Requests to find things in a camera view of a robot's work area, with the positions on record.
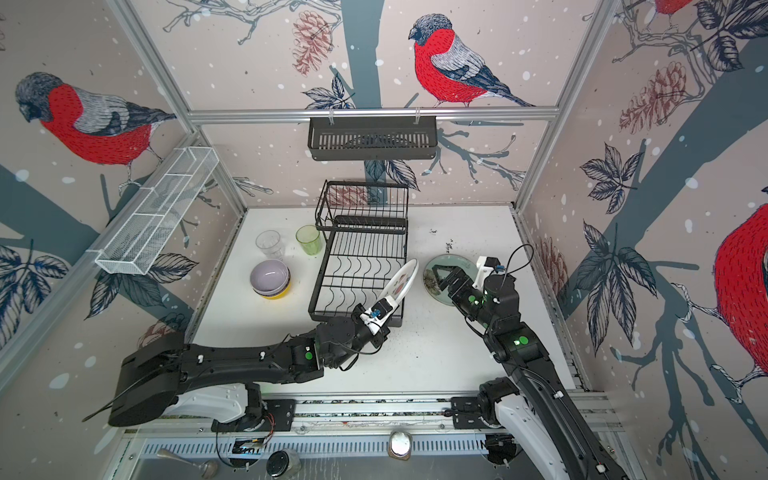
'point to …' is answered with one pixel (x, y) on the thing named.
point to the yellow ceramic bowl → (280, 295)
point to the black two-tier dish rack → (363, 257)
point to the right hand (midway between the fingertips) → (436, 279)
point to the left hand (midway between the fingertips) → (395, 306)
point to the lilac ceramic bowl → (270, 278)
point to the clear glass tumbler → (271, 244)
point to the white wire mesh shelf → (140, 236)
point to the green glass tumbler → (309, 237)
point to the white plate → (400, 282)
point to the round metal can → (283, 464)
